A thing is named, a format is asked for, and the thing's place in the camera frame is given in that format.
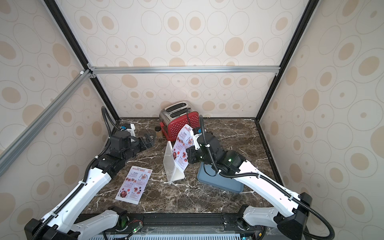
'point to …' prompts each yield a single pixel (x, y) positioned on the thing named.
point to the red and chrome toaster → (173, 117)
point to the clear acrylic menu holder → (173, 173)
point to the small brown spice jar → (159, 134)
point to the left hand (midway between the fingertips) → (153, 136)
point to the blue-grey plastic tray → (207, 174)
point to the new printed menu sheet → (185, 139)
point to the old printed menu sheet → (133, 184)
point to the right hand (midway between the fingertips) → (191, 148)
